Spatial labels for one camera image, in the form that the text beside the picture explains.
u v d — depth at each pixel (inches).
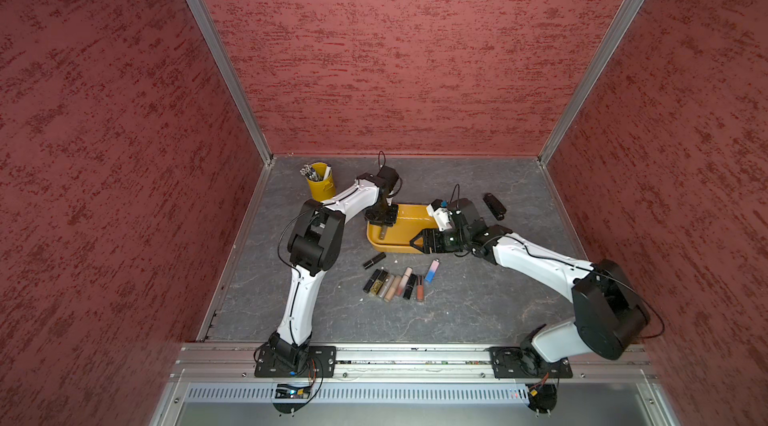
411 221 40.4
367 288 33.5
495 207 40.7
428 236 29.7
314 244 22.4
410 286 33.7
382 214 34.6
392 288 33.5
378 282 33.7
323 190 39.5
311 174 37.0
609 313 17.0
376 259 36.3
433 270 35.1
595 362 29.7
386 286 33.5
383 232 38.3
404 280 34.4
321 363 29.7
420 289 33.7
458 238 26.9
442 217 31.2
